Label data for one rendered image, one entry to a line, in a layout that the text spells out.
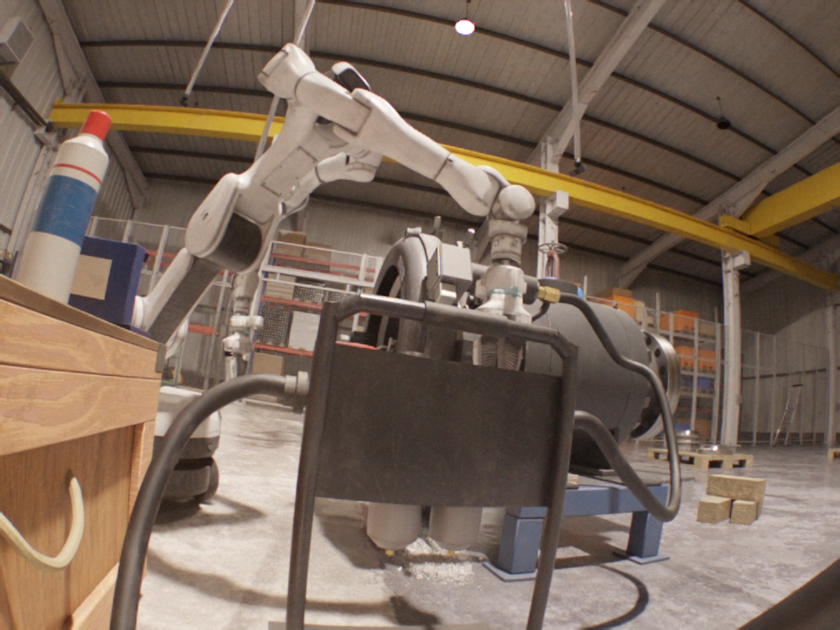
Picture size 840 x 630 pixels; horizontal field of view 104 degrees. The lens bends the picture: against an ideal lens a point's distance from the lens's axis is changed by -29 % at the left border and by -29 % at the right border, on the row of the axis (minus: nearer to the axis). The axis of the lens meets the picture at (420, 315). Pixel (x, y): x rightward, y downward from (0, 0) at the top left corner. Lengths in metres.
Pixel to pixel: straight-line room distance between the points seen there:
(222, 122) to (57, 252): 9.86
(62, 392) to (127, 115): 10.91
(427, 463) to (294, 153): 0.89
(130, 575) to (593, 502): 1.15
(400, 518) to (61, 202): 0.56
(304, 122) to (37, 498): 1.02
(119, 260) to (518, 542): 1.09
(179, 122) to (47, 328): 10.27
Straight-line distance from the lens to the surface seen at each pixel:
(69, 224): 0.53
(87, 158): 0.55
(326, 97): 0.92
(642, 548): 1.57
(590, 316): 1.32
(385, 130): 0.86
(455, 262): 1.11
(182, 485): 1.41
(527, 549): 1.28
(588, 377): 1.46
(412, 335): 1.13
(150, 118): 10.99
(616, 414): 1.57
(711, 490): 2.50
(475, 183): 0.87
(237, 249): 1.30
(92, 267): 0.69
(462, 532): 0.68
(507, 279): 0.82
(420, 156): 0.86
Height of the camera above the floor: 0.43
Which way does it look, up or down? 11 degrees up
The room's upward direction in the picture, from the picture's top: 7 degrees clockwise
